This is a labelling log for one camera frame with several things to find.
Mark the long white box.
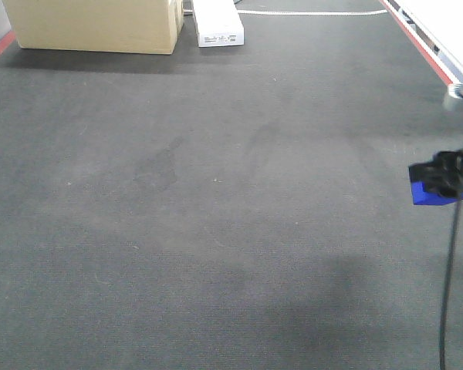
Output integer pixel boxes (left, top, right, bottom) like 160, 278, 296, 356
191, 0, 245, 49

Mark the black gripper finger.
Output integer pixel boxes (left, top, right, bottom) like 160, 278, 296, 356
438, 150, 463, 199
408, 161, 440, 192

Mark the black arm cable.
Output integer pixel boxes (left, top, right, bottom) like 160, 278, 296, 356
438, 198, 463, 370

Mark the small blue plastic part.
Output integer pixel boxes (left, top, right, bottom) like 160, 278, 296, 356
410, 179, 463, 207

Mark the large cardboard box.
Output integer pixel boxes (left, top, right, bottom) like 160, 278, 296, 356
2, 0, 185, 56

